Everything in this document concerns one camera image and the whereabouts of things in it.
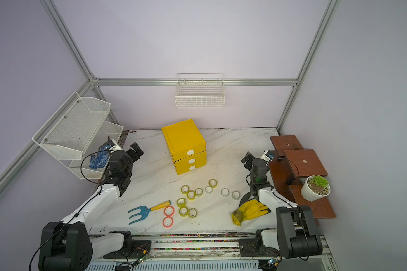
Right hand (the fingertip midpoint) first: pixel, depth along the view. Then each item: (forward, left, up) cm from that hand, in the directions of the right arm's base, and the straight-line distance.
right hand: (252, 157), depth 90 cm
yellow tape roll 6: (-24, +38, -12) cm, 46 cm away
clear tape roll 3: (-15, +10, -13) cm, 22 cm away
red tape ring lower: (-29, +45, -13) cm, 55 cm away
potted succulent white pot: (-23, -19, +10) cm, 32 cm away
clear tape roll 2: (-14, +15, -13) cm, 24 cm away
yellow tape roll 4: (-8, +22, -12) cm, 27 cm away
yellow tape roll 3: (-14, +30, -12) cm, 35 cm away
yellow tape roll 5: (-20, +39, -11) cm, 45 cm away
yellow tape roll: (-12, +38, -13) cm, 41 cm away
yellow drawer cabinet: (+2, +35, +9) cm, 36 cm away
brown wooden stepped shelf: (-12, -13, +10) cm, 21 cm away
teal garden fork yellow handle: (-23, +57, -11) cm, 63 cm away
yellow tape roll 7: (-25, +33, -13) cm, 43 cm away
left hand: (+1, +63, +9) cm, 64 cm away
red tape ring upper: (-24, +45, -12) cm, 52 cm away
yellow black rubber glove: (-24, +4, -12) cm, 27 cm away
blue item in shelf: (-1, +82, +2) cm, 82 cm away
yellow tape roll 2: (-16, +34, -11) cm, 39 cm away
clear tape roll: (-12, +24, -14) cm, 30 cm away
